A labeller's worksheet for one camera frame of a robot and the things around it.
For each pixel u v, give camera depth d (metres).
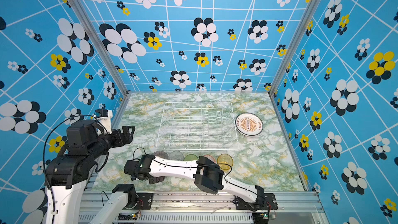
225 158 0.87
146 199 0.74
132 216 0.70
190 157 0.82
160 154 0.84
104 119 0.53
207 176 0.54
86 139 0.45
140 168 0.55
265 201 0.64
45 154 0.39
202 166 0.50
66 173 0.37
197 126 1.01
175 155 0.83
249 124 0.99
